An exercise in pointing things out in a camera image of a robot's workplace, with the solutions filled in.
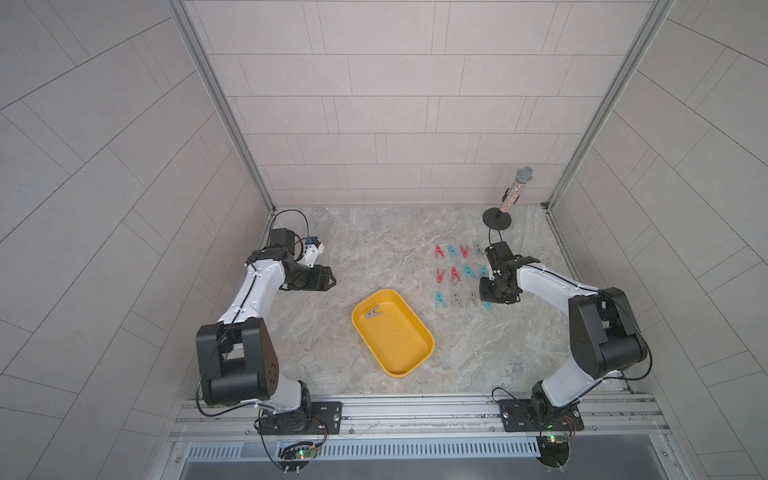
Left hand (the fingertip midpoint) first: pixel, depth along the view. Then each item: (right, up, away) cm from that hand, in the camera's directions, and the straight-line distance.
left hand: (327, 275), depth 87 cm
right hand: (+48, -7, +7) cm, 49 cm away
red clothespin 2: (+44, +6, +16) cm, 47 cm away
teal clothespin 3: (+33, -8, +5) cm, 35 cm away
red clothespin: (+35, +6, +18) cm, 40 cm away
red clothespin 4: (+39, -1, +11) cm, 41 cm away
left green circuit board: (-2, -37, -21) cm, 42 cm away
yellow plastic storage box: (+20, -16, -2) cm, 25 cm away
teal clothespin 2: (+44, 0, +11) cm, 45 cm away
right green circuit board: (+57, -38, -19) cm, 71 cm away
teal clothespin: (+39, +7, +17) cm, 43 cm away
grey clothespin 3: (+13, -11, +1) cm, 18 cm away
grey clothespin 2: (+44, -8, +5) cm, 45 cm away
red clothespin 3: (+35, -2, +10) cm, 36 cm away
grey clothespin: (+39, -8, +5) cm, 40 cm away
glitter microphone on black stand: (+59, +18, +25) cm, 67 cm away
